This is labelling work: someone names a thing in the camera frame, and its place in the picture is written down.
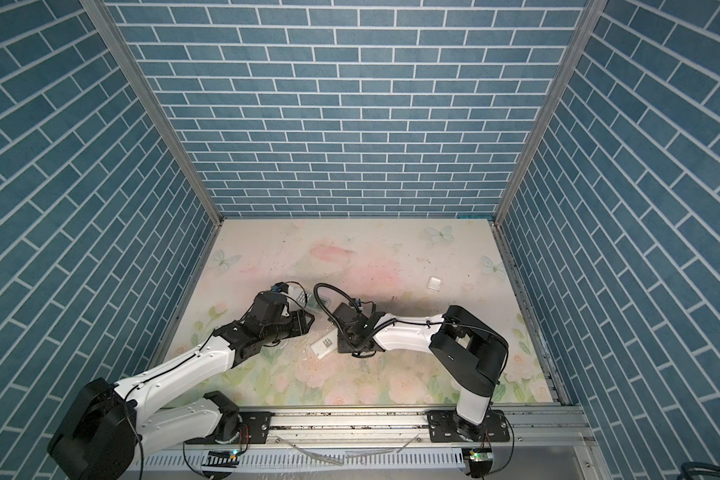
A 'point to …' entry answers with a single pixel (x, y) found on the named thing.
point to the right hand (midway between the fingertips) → (340, 341)
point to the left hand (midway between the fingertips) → (311, 319)
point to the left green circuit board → (222, 459)
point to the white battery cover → (434, 283)
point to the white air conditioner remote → (326, 344)
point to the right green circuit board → (480, 459)
